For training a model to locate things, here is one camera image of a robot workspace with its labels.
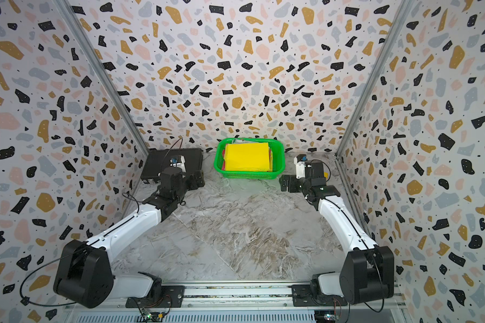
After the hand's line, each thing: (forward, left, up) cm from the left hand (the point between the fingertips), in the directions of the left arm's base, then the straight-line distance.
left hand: (194, 171), depth 85 cm
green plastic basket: (+25, -40, -21) cm, 52 cm away
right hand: (-3, -41, -2) cm, 41 cm away
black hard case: (+29, +32, -23) cm, 50 cm away
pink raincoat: (+20, -10, -14) cm, 26 cm away
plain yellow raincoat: (+21, -23, -13) cm, 33 cm away
